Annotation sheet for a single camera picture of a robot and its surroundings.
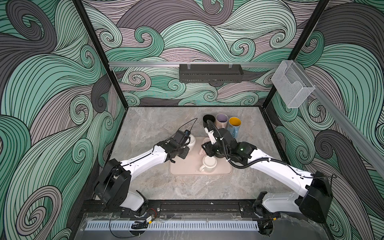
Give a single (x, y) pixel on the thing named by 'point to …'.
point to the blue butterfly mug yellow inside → (234, 123)
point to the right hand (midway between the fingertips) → (205, 144)
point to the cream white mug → (209, 163)
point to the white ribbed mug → (191, 145)
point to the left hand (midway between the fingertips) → (183, 146)
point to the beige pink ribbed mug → (221, 119)
